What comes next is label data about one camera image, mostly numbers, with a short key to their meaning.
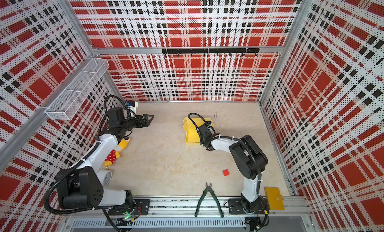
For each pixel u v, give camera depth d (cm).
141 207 73
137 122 75
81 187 42
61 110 67
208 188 80
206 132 77
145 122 77
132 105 74
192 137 102
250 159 47
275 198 75
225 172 86
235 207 73
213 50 89
